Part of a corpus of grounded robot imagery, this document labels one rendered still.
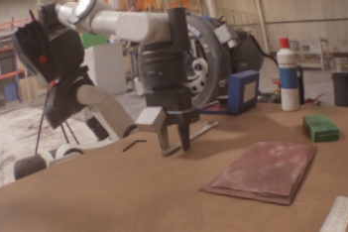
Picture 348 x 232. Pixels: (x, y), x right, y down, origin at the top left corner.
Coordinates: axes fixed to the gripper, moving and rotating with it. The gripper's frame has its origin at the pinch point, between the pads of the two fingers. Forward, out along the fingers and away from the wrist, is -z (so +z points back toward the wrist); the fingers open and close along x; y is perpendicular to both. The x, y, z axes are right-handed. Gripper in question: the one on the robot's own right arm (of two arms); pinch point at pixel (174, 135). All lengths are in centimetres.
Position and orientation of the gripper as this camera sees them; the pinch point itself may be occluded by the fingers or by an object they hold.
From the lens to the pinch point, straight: 57.8
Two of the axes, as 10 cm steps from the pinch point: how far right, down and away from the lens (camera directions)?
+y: 5.4, -2.6, 8.0
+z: -1.4, -9.7, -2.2
